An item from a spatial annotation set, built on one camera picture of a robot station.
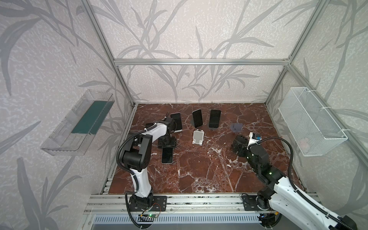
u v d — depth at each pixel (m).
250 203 0.73
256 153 0.59
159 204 0.72
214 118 0.96
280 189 0.53
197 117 1.01
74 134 0.64
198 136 0.94
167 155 0.91
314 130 0.63
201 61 0.94
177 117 0.96
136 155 0.50
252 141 0.70
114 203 0.75
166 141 0.83
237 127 1.05
